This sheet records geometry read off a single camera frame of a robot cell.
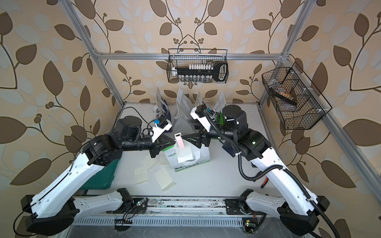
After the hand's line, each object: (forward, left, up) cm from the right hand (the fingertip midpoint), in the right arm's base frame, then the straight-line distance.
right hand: (186, 127), depth 57 cm
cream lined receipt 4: (-4, +30, -41) cm, 51 cm away
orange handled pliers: (-9, -42, -40) cm, 59 cm away
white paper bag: (+38, +3, -25) cm, 46 cm away
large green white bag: (-4, -5, -17) cm, 18 cm away
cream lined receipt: (-4, +2, -15) cm, 16 cm away
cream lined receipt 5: (+5, +18, -40) cm, 44 cm away
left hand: (-2, +7, -4) cm, 8 cm away
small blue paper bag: (+35, +19, -24) cm, 46 cm away
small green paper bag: (+31, -20, -18) cm, 41 cm away
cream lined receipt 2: (-7, +16, -41) cm, 44 cm away
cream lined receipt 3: (+3, +26, -39) cm, 47 cm away
